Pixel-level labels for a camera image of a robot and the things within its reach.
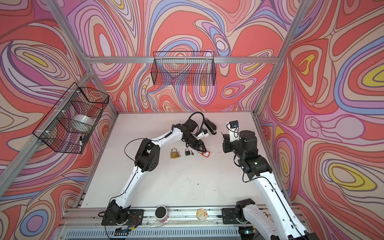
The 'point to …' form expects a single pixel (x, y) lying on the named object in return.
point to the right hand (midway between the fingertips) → (225, 138)
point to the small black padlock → (187, 152)
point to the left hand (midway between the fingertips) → (206, 149)
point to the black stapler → (210, 126)
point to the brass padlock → (174, 154)
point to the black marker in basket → (81, 144)
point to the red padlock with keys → (206, 154)
